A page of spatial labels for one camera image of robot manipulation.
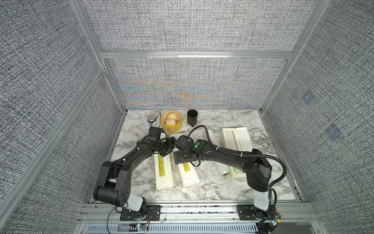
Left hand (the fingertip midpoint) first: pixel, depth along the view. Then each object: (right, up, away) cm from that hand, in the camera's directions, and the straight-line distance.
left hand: (179, 145), depth 87 cm
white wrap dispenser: (-8, -16, -9) cm, 20 cm away
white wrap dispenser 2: (+5, -12, -9) cm, 16 cm away
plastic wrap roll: (+26, -15, -4) cm, 31 cm away
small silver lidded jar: (-23, +17, +23) cm, 37 cm away
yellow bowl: (-6, +15, +18) cm, 24 cm away
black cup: (+8, +18, +17) cm, 26 cm away
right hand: (+1, -5, -3) cm, 6 cm away
